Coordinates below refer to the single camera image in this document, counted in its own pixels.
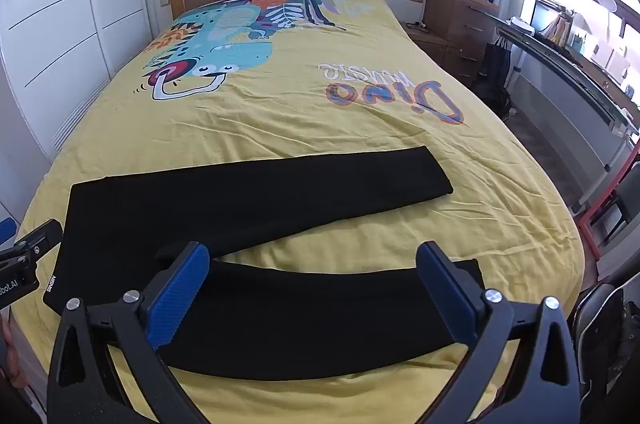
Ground white wardrobe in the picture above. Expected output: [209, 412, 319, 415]
[0, 0, 153, 225]

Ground person's left hand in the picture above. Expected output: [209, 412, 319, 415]
[0, 311, 15, 357]

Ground grey desk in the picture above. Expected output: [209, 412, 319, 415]
[492, 11, 640, 215]

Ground grey chair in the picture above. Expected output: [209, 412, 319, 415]
[595, 189, 640, 251]

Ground yellow printed bedsheet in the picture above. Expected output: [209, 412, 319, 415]
[10, 0, 586, 424]

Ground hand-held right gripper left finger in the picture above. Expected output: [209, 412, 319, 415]
[47, 242, 221, 424]

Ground wooden nightstand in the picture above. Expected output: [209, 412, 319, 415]
[404, 24, 453, 67]

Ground black chair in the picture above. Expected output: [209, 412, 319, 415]
[570, 261, 640, 424]

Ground wooden dresser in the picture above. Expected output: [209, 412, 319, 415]
[424, 0, 501, 79]

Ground black bag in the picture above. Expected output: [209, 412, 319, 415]
[472, 41, 513, 115]

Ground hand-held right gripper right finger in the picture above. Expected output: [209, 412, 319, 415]
[416, 241, 588, 424]

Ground black pants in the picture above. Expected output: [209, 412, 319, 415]
[42, 146, 485, 377]

